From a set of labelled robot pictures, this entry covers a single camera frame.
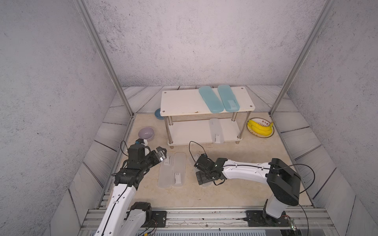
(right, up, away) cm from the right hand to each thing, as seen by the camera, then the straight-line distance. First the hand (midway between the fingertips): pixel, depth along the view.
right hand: (205, 177), depth 84 cm
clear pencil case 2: (-15, +2, +5) cm, 16 cm away
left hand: (-23, +15, -7) cm, 28 cm away
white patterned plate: (+47, +32, +30) cm, 64 cm away
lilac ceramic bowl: (-40, +24, +21) cm, 51 cm away
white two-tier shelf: (-10, +33, +33) cm, 48 cm away
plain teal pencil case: (+3, +43, -3) cm, 44 cm away
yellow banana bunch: (+40, +27, +20) cm, 52 cm away
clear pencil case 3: (+9, +26, +18) cm, 33 cm away
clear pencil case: (-23, 0, +3) cm, 24 cm away
